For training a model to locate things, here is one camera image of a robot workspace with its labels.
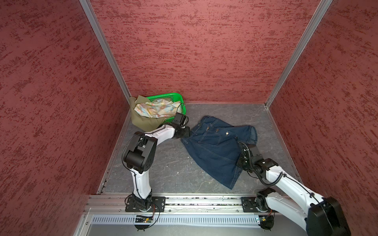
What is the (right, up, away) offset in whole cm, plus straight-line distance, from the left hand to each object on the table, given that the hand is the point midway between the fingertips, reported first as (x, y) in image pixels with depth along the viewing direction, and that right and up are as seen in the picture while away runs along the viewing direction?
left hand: (187, 135), depth 98 cm
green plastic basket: (-11, +29, +18) cm, 36 cm away
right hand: (+29, -16, -12) cm, 35 cm away
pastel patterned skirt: (-23, +19, +16) cm, 34 cm away
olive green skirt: (-31, +9, -1) cm, 32 cm away
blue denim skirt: (+18, -6, -5) cm, 19 cm away
